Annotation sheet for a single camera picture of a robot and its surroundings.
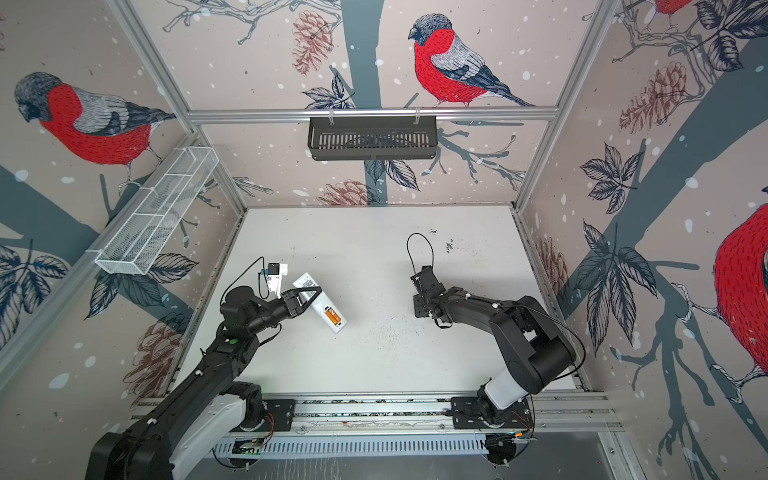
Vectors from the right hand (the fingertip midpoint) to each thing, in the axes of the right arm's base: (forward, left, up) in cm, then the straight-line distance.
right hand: (423, 306), depth 94 cm
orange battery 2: (-10, +24, +14) cm, 30 cm away
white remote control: (-9, +27, +18) cm, 34 cm away
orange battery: (-11, +25, +14) cm, 31 cm away
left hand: (-8, +28, +21) cm, 36 cm away
